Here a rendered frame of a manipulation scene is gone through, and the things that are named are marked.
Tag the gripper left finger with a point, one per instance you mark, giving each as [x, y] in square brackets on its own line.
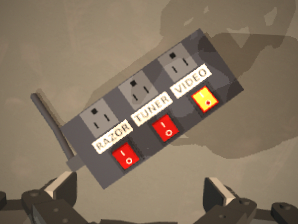
[32, 204]

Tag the grey power strip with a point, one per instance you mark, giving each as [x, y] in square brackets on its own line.
[147, 111]

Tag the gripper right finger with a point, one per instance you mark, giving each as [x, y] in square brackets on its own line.
[217, 193]

